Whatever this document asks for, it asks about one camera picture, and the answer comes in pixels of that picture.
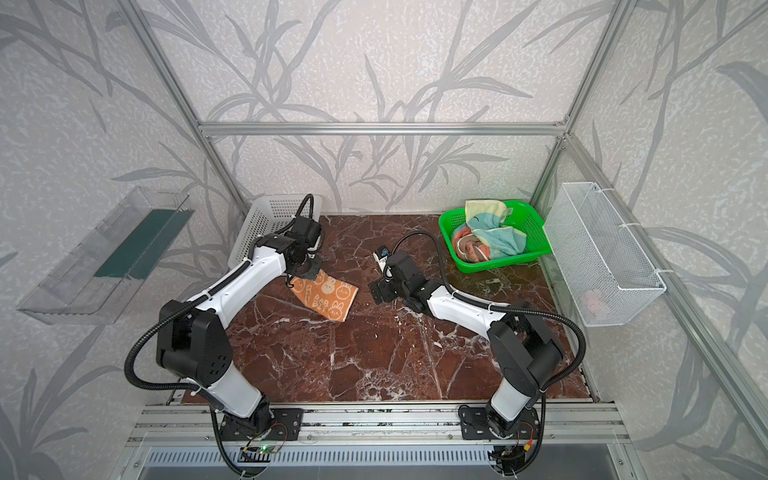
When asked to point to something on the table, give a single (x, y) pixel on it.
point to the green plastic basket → (521, 217)
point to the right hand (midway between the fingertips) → (383, 269)
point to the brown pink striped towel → (467, 245)
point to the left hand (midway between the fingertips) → (310, 259)
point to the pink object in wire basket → (593, 297)
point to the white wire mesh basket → (609, 273)
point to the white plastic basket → (267, 214)
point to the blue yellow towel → (485, 217)
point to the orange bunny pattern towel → (329, 294)
